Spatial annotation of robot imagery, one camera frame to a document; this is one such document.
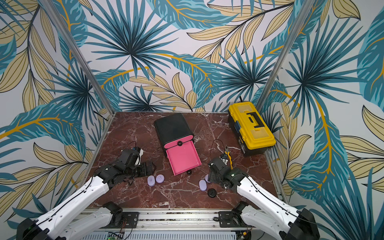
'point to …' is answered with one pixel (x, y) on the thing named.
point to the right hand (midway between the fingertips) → (214, 175)
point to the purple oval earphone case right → (202, 185)
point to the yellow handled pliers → (227, 151)
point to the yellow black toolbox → (252, 134)
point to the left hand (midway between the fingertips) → (148, 171)
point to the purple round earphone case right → (206, 178)
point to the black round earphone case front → (212, 192)
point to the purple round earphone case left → (160, 178)
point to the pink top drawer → (179, 141)
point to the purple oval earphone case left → (151, 180)
